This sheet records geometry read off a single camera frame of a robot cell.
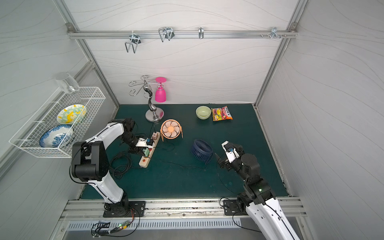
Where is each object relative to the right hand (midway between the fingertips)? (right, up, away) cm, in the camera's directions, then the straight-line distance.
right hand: (226, 147), depth 74 cm
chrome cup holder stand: (-48, +18, +37) cm, 63 cm away
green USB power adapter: (-45, -5, +11) cm, 46 cm away
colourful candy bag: (+3, +18, +36) cm, 40 cm away
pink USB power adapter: (-42, +4, +19) cm, 46 cm away
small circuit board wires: (-60, -39, -3) cm, 71 cm away
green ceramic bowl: (-10, +19, +37) cm, 43 cm away
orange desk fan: (-32, +8, +21) cm, 39 cm away
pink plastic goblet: (-41, +32, +30) cm, 59 cm away
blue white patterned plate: (-75, +7, -12) cm, 76 cm away
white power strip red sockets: (-46, -12, +13) cm, 50 cm away
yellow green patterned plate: (-75, +17, -4) cm, 77 cm away
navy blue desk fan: (-12, -3, +8) cm, 14 cm away
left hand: (-47, -4, +15) cm, 50 cm away
